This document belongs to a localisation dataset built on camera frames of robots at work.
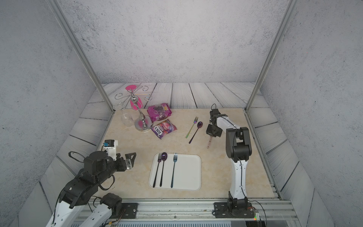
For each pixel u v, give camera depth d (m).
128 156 0.63
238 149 0.58
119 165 0.60
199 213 0.73
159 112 1.11
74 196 0.44
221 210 0.73
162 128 1.05
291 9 0.71
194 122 1.12
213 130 0.89
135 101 0.91
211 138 1.02
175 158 0.91
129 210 0.73
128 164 0.62
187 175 0.85
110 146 0.59
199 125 1.09
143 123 1.11
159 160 0.91
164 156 0.91
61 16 0.73
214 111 0.88
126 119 0.94
